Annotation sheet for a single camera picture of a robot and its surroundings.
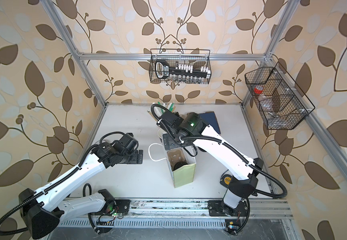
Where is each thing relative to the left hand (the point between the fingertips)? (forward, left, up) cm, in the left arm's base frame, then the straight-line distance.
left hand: (136, 156), depth 77 cm
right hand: (+1, -21, +14) cm, 25 cm away
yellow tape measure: (-7, -49, -11) cm, 51 cm away
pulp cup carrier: (+8, -20, -14) cm, 26 cm away
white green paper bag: (-9, -25, +1) cm, 27 cm away
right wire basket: (+28, -78, +14) cm, 84 cm away
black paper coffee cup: (-8, -22, +11) cm, 26 cm away
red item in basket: (+37, -68, +16) cm, 79 cm away
